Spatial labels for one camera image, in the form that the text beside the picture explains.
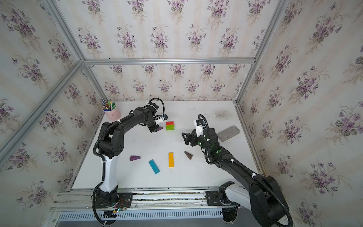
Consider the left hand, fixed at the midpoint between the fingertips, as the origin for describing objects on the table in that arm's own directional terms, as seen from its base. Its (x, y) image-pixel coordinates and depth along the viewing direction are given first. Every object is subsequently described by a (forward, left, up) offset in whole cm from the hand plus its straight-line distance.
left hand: (155, 128), depth 100 cm
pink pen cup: (+9, +31, +3) cm, 33 cm away
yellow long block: (-23, -12, -3) cm, 26 cm away
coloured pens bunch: (+15, +36, +7) cm, 40 cm away
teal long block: (-27, -1, -3) cm, 27 cm away
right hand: (-13, -24, +14) cm, 31 cm away
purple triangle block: (-22, +12, -2) cm, 25 cm away
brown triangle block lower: (-21, -23, -1) cm, 31 cm away
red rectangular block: (+4, -10, 0) cm, 11 cm away
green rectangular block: (+1, -10, -1) cm, 10 cm away
